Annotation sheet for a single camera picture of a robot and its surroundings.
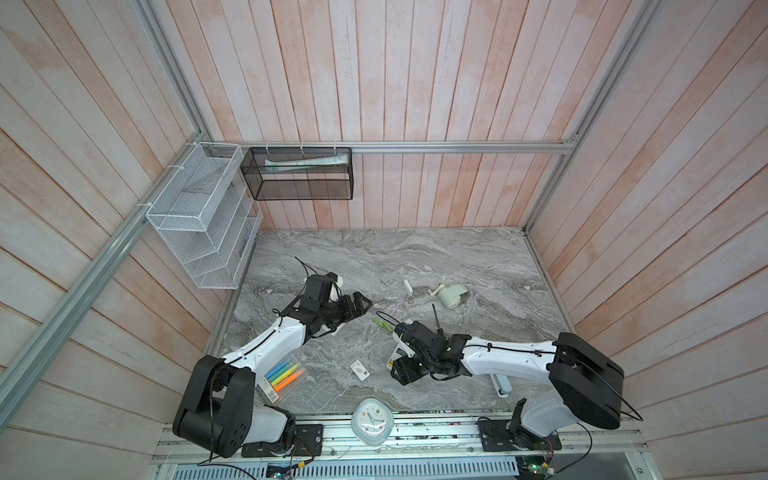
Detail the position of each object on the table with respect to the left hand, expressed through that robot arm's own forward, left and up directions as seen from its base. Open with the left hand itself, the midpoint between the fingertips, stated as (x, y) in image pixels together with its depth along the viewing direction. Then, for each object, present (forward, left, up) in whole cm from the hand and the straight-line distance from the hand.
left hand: (362, 313), depth 86 cm
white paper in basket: (+37, +24, +25) cm, 51 cm away
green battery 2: (0, -8, -9) cm, 12 cm away
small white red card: (-13, 0, -9) cm, 16 cm away
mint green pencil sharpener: (+9, -29, -5) cm, 31 cm away
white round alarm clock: (-27, -3, -7) cm, 28 cm away
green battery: (+2, -4, -10) cm, 11 cm away
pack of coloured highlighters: (-16, +23, -9) cm, 29 cm away
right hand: (-13, -11, -9) cm, 19 cm away
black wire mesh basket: (+48, +23, +15) cm, 55 cm away
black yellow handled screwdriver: (-1, -24, -9) cm, 26 cm away
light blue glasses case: (-18, -39, -5) cm, 43 cm away
